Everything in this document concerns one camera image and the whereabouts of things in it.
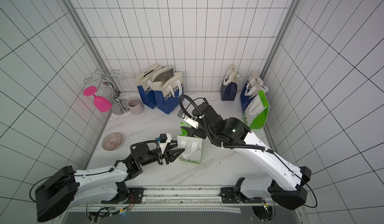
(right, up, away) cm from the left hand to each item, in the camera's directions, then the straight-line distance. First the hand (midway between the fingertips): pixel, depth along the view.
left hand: (181, 147), depth 74 cm
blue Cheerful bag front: (-25, +29, +24) cm, 45 cm away
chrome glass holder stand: (-47, +38, +16) cm, 63 cm away
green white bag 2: (+43, +15, +12) cm, 47 cm away
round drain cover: (-44, -2, +16) cm, 47 cm away
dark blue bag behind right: (+47, +35, +24) cm, 64 cm away
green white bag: (+6, +3, -7) cm, 9 cm away
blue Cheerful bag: (-10, +33, +18) cm, 39 cm away
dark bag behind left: (+32, +32, +31) cm, 55 cm away
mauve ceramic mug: (-35, +21, +30) cm, 50 cm away
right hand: (+8, +17, -6) cm, 20 cm away
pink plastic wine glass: (-49, +22, +14) cm, 55 cm away
